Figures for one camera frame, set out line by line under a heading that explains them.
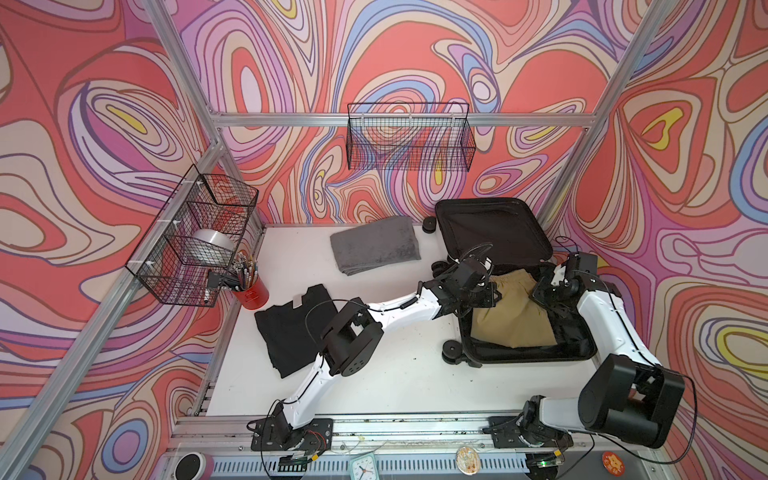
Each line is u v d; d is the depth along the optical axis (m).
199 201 0.80
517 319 0.82
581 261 0.66
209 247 0.70
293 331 0.92
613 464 0.69
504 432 0.73
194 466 0.65
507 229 1.12
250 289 0.88
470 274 0.66
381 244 1.10
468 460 0.69
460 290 0.68
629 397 0.42
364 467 0.68
